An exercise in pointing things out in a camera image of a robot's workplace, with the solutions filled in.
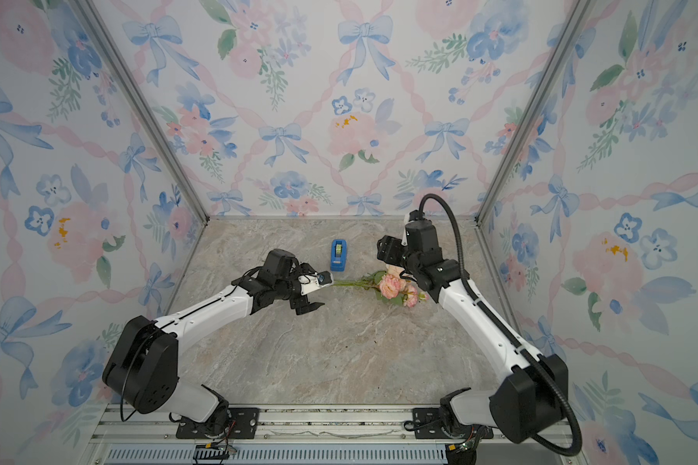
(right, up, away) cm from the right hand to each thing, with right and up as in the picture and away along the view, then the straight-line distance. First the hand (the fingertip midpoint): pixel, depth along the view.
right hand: (390, 243), depth 80 cm
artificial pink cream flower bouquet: (+1, -13, +10) cm, 17 cm away
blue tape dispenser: (-15, -5, +24) cm, 29 cm away
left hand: (-21, -12, +7) cm, 25 cm away
